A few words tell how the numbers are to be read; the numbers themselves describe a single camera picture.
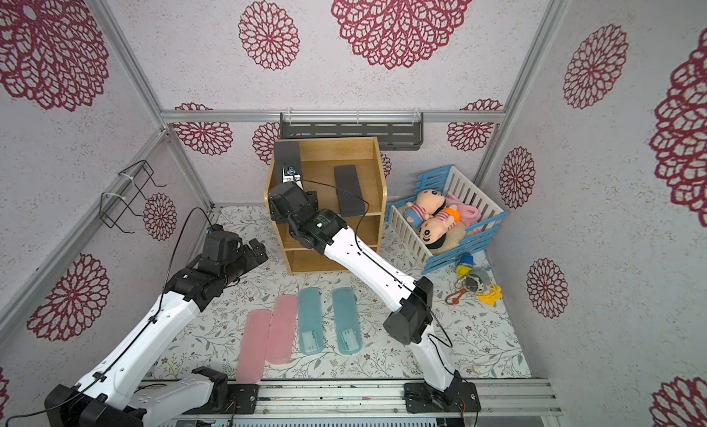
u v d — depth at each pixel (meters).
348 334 0.83
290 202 0.53
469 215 0.99
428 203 1.03
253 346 0.83
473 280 0.91
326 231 0.52
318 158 0.97
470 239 0.95
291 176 0.61
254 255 0.71
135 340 0.44
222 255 0.58
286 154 0.76
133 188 0.80
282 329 0.85
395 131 0.94
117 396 0.39
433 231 0.95
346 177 0.85
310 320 0.87
